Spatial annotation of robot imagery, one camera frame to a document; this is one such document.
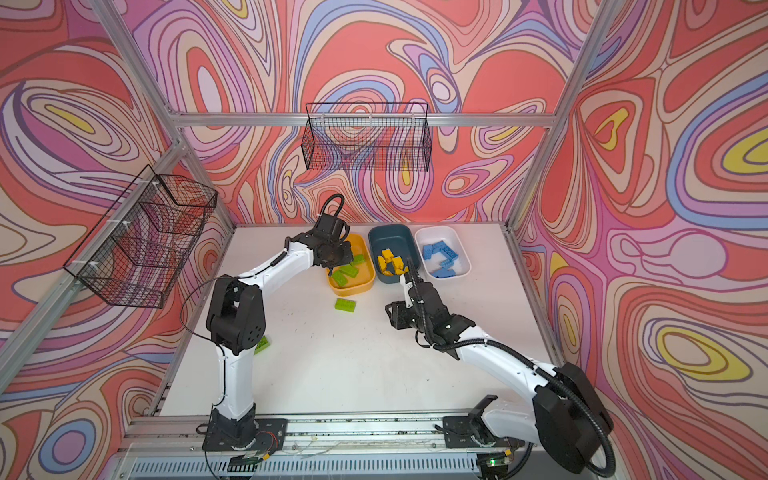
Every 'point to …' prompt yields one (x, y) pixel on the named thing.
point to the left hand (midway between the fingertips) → (354, 253)
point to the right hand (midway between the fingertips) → (396, 313)
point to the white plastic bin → (450, 237)
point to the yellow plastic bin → (363, 283)
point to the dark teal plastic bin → (400, 240)
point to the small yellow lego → (401, 271)
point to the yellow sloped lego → (382, 264)
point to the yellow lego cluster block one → (398, 261)
